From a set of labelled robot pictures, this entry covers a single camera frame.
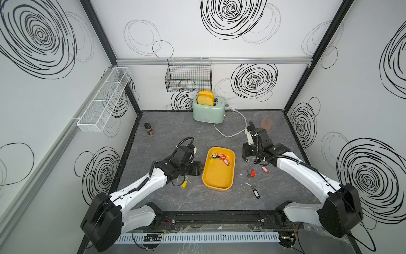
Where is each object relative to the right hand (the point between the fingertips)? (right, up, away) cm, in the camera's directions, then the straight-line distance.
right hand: (243, 147), depth 83 cm
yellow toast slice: (-20, +29, +16) cm, 39 cm away
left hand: (-23, -11, -2) cm, 26 cm away
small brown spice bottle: (-57, +11, +16) cm, 60 cm away
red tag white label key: (-10, -7, +11) cm, 17 cm away
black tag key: (+6, -23, 0) cm, 24 cm away
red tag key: (+6, -16, +6) cm, 18 cm away
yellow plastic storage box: (-13, -17, +6) cm, 22 cm away
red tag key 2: (+15, -14, +8) cm, 22 cm away
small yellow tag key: (-17, -9, +11) cm, 22 cm away
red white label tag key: (-8, -11, +9) cm, 16 cm away
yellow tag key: (-32, -21, +1) cm, 39 cm away
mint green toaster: (-15, +19, +22) cm, 33 cm away
